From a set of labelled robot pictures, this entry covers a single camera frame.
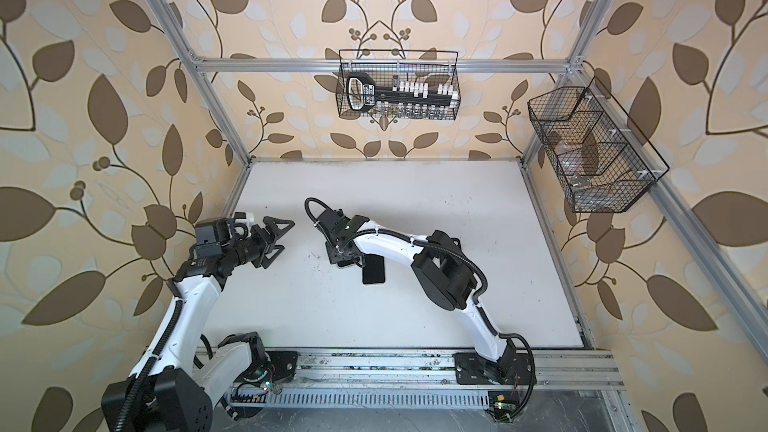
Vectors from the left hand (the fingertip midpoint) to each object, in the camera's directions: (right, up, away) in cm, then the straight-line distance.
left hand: (289, 232), depth 78 cm
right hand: (+12, -8, +12) cm, 19 cm away
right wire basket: (+80, +18, -5) cm, 82 cm away
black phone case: (+21, -14, +13) cm, 29 cm away
